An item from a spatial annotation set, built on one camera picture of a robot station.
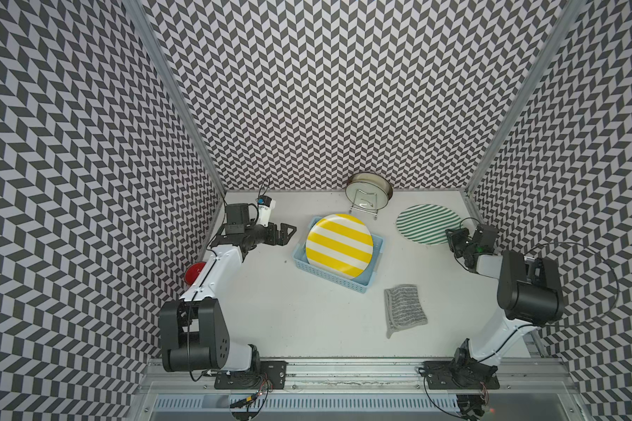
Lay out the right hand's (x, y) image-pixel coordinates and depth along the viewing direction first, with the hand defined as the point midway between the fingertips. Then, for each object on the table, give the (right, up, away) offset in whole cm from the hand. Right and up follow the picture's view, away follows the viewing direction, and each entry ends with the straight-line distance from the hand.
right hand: (444, 232), depth 98 cm
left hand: (-60, +2, -12) cm, 61 cm away
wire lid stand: (-28, +12, +11) cm, 33 cm away
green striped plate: (-7, +3, 0) cm, 7 cm away
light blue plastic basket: (-34, -16, -13) cm, 40 cm away
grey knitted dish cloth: (-20, -23, -16) cm, 35 cm away
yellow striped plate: (-40, -5, 0) cm, 40 cm away
